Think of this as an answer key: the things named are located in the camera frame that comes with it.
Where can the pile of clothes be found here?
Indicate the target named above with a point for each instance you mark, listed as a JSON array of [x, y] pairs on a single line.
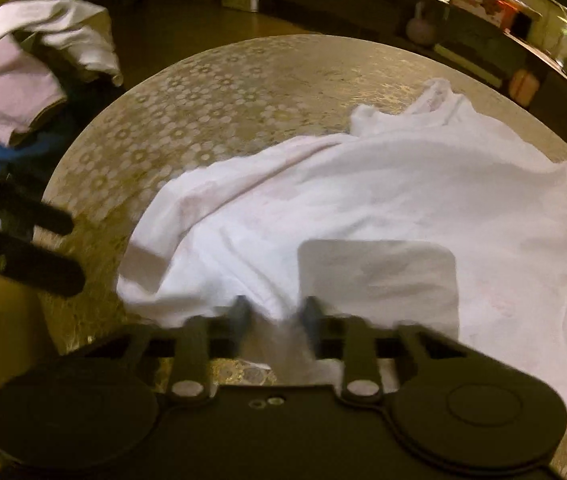
[[58, 70]]

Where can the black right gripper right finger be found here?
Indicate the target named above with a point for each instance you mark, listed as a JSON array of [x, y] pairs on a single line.
[[347, 339]]

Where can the white t-shirt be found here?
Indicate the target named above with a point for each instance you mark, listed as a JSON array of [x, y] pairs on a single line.
[[439, 216]]

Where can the gold lace tablecloth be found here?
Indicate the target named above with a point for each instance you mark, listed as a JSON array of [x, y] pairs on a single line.
[[230, 101]]

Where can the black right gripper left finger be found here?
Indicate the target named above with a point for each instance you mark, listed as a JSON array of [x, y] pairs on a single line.
[[201, 340]]

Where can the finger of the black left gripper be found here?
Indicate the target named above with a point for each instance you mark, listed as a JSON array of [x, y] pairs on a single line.
[[33, 210], [39, 268]]

